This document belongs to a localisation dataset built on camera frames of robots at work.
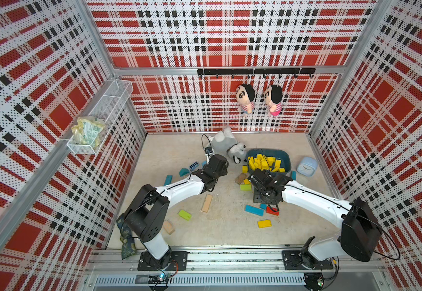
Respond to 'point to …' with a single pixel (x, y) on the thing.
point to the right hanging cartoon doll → (273, 95)
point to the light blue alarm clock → (308, 166)
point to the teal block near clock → (293, 175)
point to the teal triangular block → (184, 171)
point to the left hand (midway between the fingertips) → (221, 164)
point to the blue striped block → (194, 165)
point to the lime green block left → (185, 214)
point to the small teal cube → (264, 206)
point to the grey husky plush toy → (225, 140)
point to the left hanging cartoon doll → (245, 94)
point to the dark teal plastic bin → (276, 160)
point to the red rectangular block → (272, 210)
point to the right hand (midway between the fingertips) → (265, 197)
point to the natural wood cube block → (168, 227)
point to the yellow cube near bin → (245, 169)
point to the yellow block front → (264, 224)
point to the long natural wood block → (207, 203)
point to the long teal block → (254, 210)
